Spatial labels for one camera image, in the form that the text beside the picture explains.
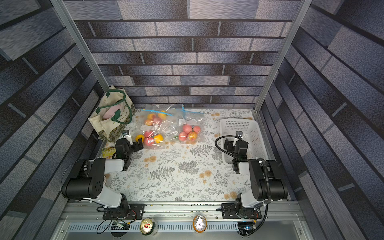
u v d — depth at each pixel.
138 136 0.99
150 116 1.08
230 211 0.73
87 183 0.45
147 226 0.61
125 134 0.82
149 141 0.95
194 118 1.11
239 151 0.71
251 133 1.01
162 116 1.10
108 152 0.90
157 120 1.06
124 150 0.73
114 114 0.90
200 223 0.62
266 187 0.42
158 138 0.97
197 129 1.02
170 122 1.07
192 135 0.98
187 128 1.00
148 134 0.98
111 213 0.67
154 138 0.98
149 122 1.05
